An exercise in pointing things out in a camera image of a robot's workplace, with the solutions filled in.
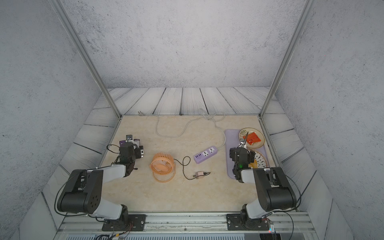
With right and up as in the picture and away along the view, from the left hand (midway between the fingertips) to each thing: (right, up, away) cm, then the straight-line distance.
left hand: (135, 146), depth 94 cm
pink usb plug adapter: (+40, -15, -7) cm, 43 cm away
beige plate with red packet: (+73, +9, +14) cm, 75 cm away
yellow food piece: (+73, -10, -5) cm, 74 cm away
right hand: (+68, -1, -2) cm, 68 cm away
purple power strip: (+41, -6, +1) cm, 41 cm away
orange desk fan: (+20, -8, -10) cm, 24 cm away
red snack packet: (+77, +4, +10) cm, 78 cm away
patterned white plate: (+78, -8, -1) cm, 78 cm away
